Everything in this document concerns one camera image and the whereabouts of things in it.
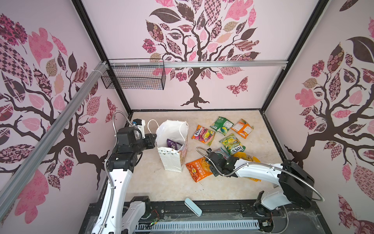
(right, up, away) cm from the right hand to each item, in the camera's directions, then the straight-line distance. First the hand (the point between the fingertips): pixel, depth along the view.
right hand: (214, 163), depth 87 cm
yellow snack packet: (+18, +4, +2) cm, 19 cm away
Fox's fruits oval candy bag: (-6, +17, +13) cm, 22 cm away
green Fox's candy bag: (+9, +24, +20) cm, 32 cm away
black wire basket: (-50, +58, +8) cm, 77 cm away
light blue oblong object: (-13, -18, -16) cm, 27 cm away
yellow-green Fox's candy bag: (+13, +11, +8) cm, 19 cm away
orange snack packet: (-10, -3, 0) cm, 10 cm away
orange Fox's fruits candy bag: (+24, +21, +17) cm, 36 cm away
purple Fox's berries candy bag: (-26, +11, +5) cm, 29 cm away
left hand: (-33, +17, -14) cm, 40 cm away
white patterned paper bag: (-24, +5, -11) cm, 27 cm away
